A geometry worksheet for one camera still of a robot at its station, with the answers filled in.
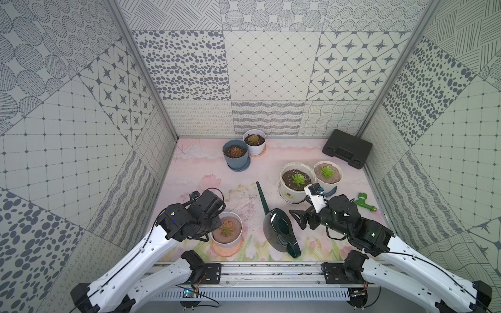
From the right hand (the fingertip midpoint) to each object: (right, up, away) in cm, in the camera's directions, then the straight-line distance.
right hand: (300, 206), depth 72 cm
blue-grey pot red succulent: (-27, +20, +29) cm, 44 cm away
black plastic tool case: (+38, +23, +39) cm, 59 cm away
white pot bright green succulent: (+17, +10, +18) cm, 27 cm away
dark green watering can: (-8, -9, -1) cm, 12 cm away
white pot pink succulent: (-28, -13, +1) cm, 31 cm away
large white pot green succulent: (+1, +9, +17) cm, 19 cm away
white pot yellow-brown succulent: (-17, +28, +34) cm, 47 cm away
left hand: (-31, -4, -2) cm, 31 cm away
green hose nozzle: (+35, -1, +21) cm, 41 cm away
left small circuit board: (-41, -32, -1) cm, 52 cm away
